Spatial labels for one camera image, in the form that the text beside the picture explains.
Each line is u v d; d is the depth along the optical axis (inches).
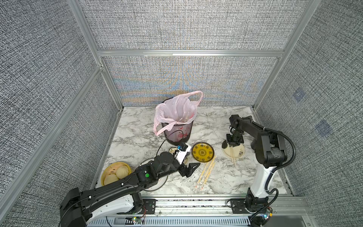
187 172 24.0
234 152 36.6
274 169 21.2
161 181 32.0
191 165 23.9
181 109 36.0
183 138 35.7
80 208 16.0
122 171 30.8
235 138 33.1
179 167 23.9
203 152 37.2
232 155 35.3
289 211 28.8
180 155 23.7
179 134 33.1
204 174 33.6
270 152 20.7
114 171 32.7
